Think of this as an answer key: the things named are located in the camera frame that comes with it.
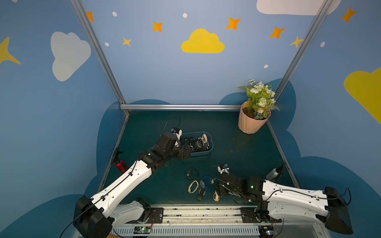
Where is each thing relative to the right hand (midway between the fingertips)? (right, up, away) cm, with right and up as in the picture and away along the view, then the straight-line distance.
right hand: (219, 183), depth 79 cm
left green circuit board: (-40, -20, -7) cm, 45 cm away
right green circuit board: (+22, -21, -7) cm, 31 cm away
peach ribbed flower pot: (+24, +32, +21) cm, 45 cm away
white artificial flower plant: (+28, +48, +12) cm, 57 cm away
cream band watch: (-13, -5, +5) cm, 14 cm away
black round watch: (-15, +2, +8) cm, 17 cm away
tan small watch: (-6, +23, +22) cm, 32 cm away
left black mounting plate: (-33, -15, -4) cm, 37 cm away
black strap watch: (-9, -6, +3) cm, 12 cm away
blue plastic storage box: (-10, +25, +26) cm, 37 cm away
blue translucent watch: (-7, -2, +6) cm, 9 cm away
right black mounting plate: (+14, -15, -4) cm, 21 cm away
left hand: (-17, +20, -2) cm, 27 cm away
